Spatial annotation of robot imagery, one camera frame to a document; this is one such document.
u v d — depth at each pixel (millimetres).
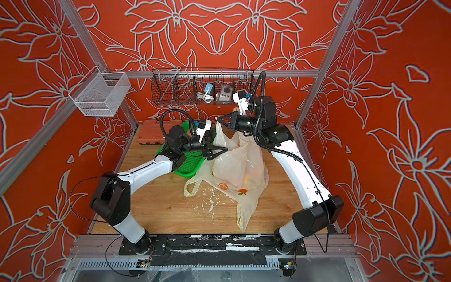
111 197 452
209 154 637
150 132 1089
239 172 769
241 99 599
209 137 684
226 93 902
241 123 580
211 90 849
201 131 642
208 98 857
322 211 390
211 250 727
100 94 901
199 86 1005
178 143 641
